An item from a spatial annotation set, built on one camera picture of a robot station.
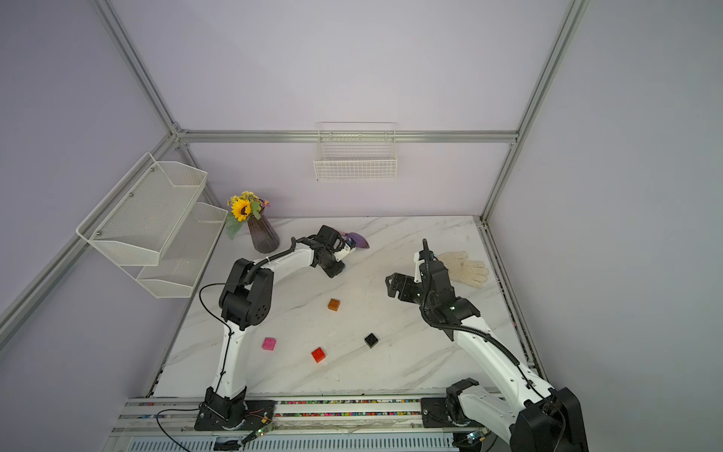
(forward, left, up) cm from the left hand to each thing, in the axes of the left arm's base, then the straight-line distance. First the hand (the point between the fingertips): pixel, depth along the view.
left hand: (335, 267), depth 104 cm
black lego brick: (-28, -14, +1) cm, 31 cm away
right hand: (-17, -22, +14) cm, 31 cm away
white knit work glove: (-3, -51, 0) cm, 51 cm away
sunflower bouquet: (+8, +29, +24) cm, 38 cm away
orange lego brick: (-16, -1, +1) cm, 16 cm away
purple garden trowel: (+14, -9, -1) cm, 16 cm away
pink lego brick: (-29, +17, +2) cm, 34 cm away
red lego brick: (-32, +2, 0) cm, 32 cm away
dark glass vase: (+8, +26, +9) cm, 29 cm away
